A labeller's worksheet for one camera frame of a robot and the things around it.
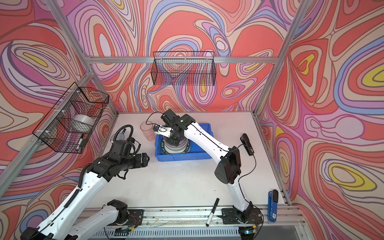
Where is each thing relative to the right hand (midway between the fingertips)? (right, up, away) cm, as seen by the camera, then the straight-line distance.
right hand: (175, 140), depth 82 cm
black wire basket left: (-53, +9, -8) cm, 54 cm away
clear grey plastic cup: (-42, +1, +22) cm, 47 cm away
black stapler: (+46, -4, +16) cm, 49 cm away
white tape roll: (-43, +10, -12) cm, 46 cm away
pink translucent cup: (-19, +7, +11) cm, 23 cm away
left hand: (-15, -9, -5) cm, 18 cm away
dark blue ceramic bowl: (-2, 0, -12) cm, 12 cm away
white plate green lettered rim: (-9, -7, +11) cm, 16 cm away
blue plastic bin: (+12, -9, +13) cm, 20 cm away
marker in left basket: (-46, 0, -10) cm, 47 cm away
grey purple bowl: (-1, -5, +6) cm, 8 cm away
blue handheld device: (+51, -30, -7) cm, 59 cm away
